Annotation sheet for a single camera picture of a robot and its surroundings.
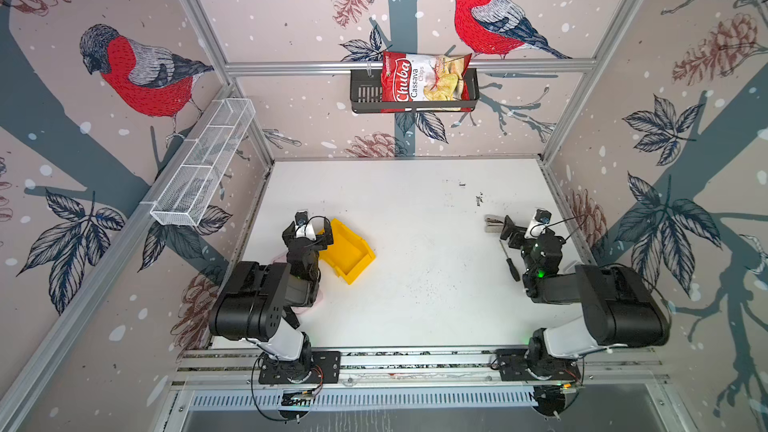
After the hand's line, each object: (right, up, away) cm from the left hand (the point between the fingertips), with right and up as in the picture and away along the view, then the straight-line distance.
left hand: (307, 219), depth 89 cm
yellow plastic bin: (+13, -11, +2) cm, 17 cm away
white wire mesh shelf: (-24, +7, -19) cm, 31 cm away
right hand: (+66, -1, +1) cm, 66 cm away
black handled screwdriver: (+63, -15, +1) cm, 65 cm away
